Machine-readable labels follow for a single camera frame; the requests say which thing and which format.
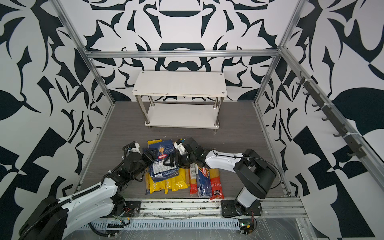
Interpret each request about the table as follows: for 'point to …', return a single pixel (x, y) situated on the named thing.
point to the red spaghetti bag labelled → (193, 171)
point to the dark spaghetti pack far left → (147, 179)
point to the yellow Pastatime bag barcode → (182, 181)
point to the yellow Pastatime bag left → (154, 141)
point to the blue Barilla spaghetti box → (204, 183)
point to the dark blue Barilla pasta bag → (163, 150)
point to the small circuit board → (246, 225)
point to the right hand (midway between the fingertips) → (168, 165)
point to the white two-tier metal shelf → (181, 99)
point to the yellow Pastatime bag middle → (165, 185)
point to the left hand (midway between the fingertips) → (157, 150)
